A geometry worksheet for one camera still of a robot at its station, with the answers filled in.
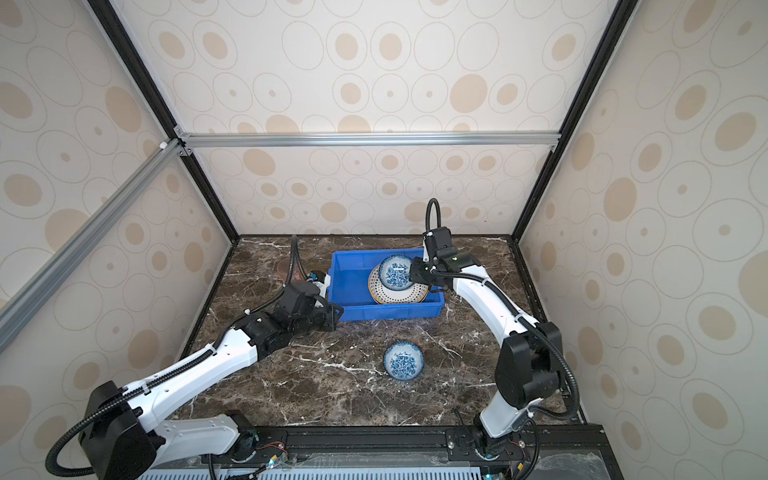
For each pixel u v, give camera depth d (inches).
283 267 43.7
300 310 23.6
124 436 14.8
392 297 38.3
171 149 33.9
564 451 29.1
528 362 17.4
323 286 28.1
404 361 34.4
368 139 35.3
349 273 43.0
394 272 36.2
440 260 25.0
